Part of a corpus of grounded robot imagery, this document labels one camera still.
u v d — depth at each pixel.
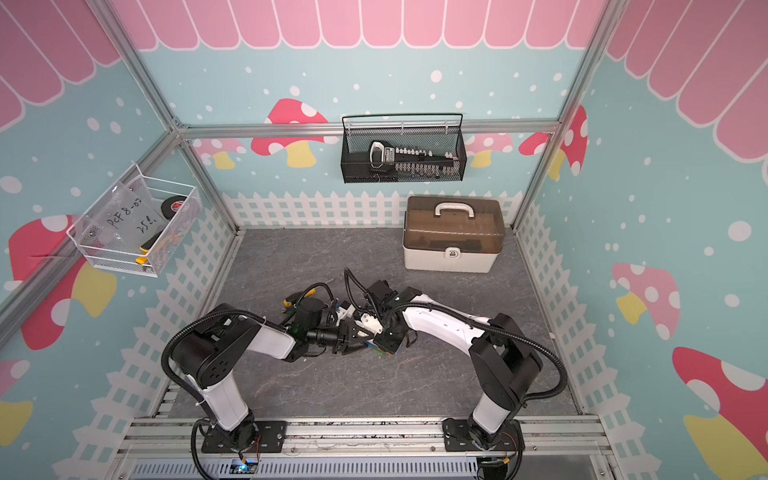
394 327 0.61
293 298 0.97
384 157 0.89
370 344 0.84
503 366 0.45
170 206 0.79
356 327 0.81
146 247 0.64
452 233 0.90
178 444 0.74
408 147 0.92
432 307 0.55
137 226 0.70
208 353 0.49
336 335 0.80
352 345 0.83
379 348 0.74
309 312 0.75
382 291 0.69
